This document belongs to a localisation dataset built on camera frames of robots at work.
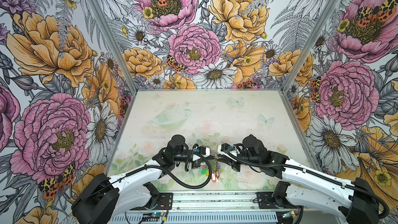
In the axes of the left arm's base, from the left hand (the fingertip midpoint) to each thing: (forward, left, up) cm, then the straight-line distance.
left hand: (212, 159), depth 74 cm
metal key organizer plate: (-2, -2, -5) cm, 6 cm away
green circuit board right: (-21, -34, -13) cm, 42 cm away
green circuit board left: (-20, +25, -13) cm, 34 cm away
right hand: (-1, -4, +1) cm, 4 cm away
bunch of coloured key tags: (-4, -2, -12) cm, 13 cm away
